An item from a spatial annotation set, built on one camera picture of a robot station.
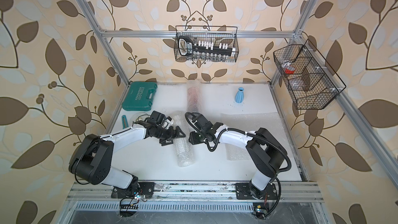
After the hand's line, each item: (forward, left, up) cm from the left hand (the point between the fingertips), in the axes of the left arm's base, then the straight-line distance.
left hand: (178, 136), depth 86 cm
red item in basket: (+25, -59, +28) cm, 70 cm away
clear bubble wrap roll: (-7, -4, +1) cm, 8 cm away
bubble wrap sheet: (+15, -46, -8) cm, 49 cm away
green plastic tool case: (+31, +31, -3) cm, 44 cm away
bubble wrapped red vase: (+28, -8, +3) cm, 29 cm away
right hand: (-1, -7, -2) cm, 8 cm away
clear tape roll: (+15, +28, -6) cm, 33 cm away
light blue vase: (+29, -38, +3) cm, 48 cm away
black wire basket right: (+17, -67, +28) cm, 74 cm away
